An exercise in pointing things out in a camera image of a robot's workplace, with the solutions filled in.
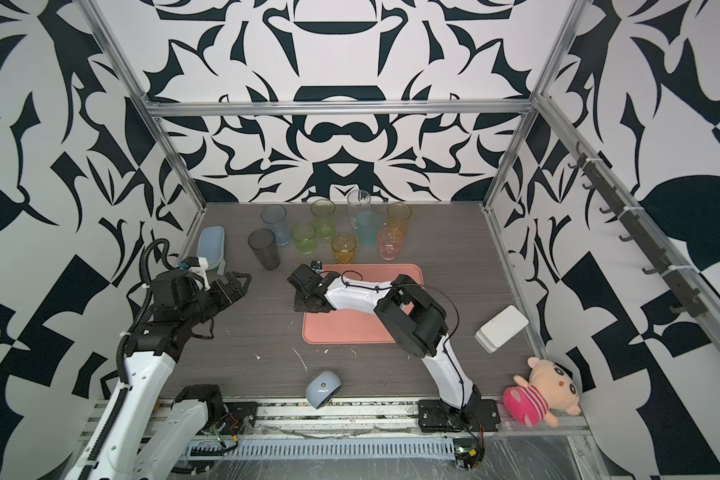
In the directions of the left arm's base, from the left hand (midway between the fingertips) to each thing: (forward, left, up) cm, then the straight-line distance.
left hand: (239, 279), depth 77 cm
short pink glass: (+24, -42, -18) cm, 51 cm away
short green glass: (+28, -12, -18) cm, 35 cm away
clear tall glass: (+41, -32, -14) cm, 53 cm away
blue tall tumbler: (+27, -4, -7) cm, 28 cm away
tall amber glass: (+27, -44, -6) cm, 52 cm away
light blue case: (+24, +20, -18) cm, 36 cm away
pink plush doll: (-25, -76, -13) cm, 81 cm away
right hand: (+2, -13, -18) cm, 22 cm away
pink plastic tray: (-5, -28, -22) cm, 36 cm away
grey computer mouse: (-24, -21, -10) cm, 33 cm away
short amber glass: (+22, -26, -17) cm, 38 cm away
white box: (-9, -69, -14) cm, 71 cm away
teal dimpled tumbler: (+28, -34, -13) cm, 46 cm away
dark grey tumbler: (+16, -2, -7) cm, 18 cm away
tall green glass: (+30, -20, -8) cm, 37 cm away
